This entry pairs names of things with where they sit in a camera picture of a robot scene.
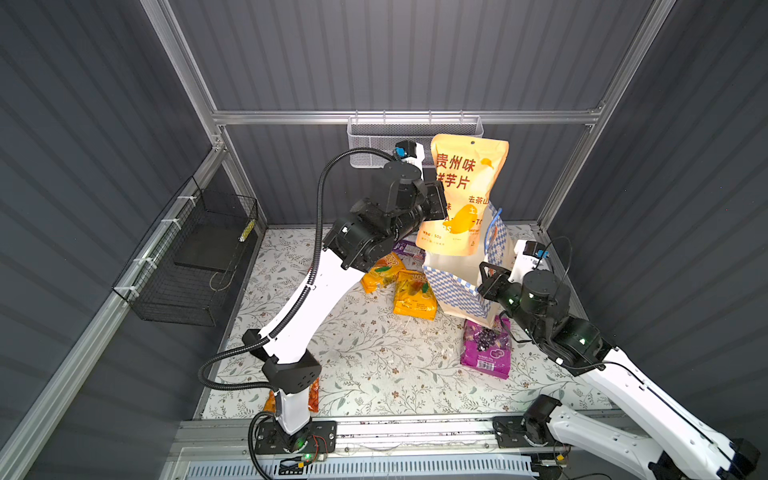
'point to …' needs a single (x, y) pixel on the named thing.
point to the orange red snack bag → (313, 403)
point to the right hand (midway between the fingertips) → (482, 267)
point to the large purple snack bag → (487, 348)
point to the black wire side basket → (183, 272)
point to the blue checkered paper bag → (453, 279)
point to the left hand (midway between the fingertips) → (447, 186)
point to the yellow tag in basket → (247, 230)
